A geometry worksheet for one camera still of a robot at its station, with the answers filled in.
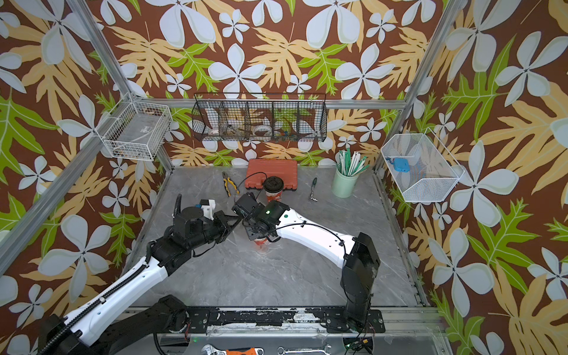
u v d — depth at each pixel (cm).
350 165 101
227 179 115
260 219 52
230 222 70
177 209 64
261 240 79
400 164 86
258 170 116
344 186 104
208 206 71
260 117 98
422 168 84
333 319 75
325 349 69
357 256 42
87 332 40
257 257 89
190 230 56
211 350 68
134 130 85
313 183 114
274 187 91
